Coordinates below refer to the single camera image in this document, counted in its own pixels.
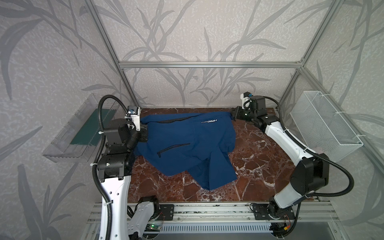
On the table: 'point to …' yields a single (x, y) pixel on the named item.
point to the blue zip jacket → (198, 142)
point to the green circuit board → (152, 227)
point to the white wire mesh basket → (323, 130)
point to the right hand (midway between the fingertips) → (232, 105)
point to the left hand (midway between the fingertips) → (141, 117)
